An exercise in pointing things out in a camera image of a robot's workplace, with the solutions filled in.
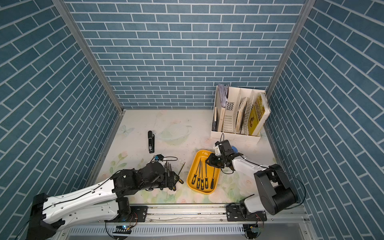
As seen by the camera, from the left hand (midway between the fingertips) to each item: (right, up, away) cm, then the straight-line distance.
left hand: (177, 182), depth 72 cm
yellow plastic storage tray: (+14, +10, +19) cm, 25 cm away
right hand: (+16, +5, +17) cm, 24 cm away
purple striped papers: (+26, +50, +20) cm, 59 cm away
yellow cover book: (+48, +36, +18) cm, 63 cm away
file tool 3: (+19, -4, +13) cm, 23 cm away
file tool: (+11, -4, +12) cm, 16 cm away
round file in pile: (-2, +4, -7) cm, 8 cm away
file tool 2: (+15, -4, +12) cm, 20 cm away
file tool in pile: (+13, -4, +13) cm, 18 cm away
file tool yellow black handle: (+8, -2, +14) cm, 17 cm away
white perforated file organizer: (+36, +34, +22) cm, 54 cm away
